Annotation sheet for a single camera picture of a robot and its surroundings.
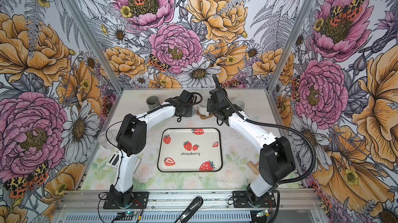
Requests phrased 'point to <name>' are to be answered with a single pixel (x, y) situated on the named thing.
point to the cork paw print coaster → (204, 117)
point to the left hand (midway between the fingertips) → (185, 114)
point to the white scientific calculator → (113, 162)
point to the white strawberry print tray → (190, 150)
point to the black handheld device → (190, 210)
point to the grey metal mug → (153, 101)
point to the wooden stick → (253, 167)
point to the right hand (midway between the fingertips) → (213, 106)
